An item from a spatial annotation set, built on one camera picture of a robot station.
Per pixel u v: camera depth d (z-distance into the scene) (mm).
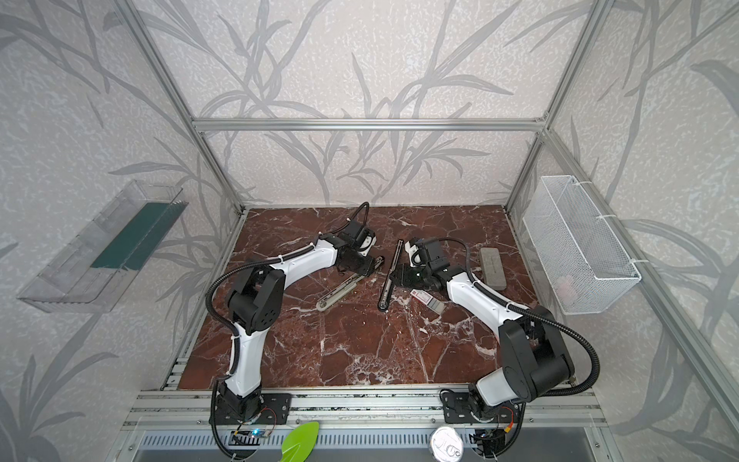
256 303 536
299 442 693
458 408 725
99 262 646
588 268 597
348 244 765
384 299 926
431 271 673
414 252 800
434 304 933
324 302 918
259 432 706
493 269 983
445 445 643
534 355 431
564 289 739
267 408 727
